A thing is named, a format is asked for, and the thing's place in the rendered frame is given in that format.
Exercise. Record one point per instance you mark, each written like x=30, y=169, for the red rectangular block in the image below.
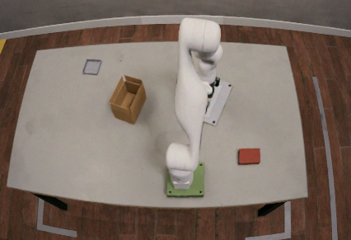
x=248, y=156

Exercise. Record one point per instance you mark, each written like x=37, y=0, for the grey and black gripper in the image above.
x=209, y=83

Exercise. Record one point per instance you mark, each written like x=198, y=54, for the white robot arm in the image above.
x=200, y=36

